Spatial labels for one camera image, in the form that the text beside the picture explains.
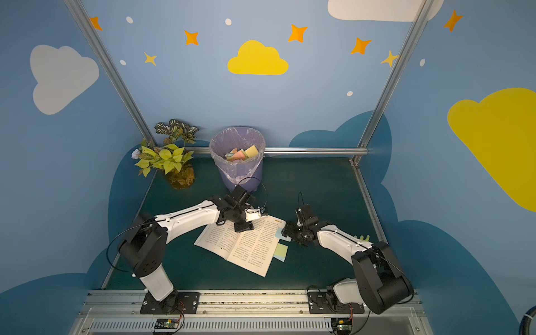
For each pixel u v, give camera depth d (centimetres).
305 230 69
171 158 88
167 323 72
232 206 67
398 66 83
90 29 73
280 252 87
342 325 72
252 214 78
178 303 72
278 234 91
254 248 88
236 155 102
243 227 78
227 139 99
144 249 46
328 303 73
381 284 43
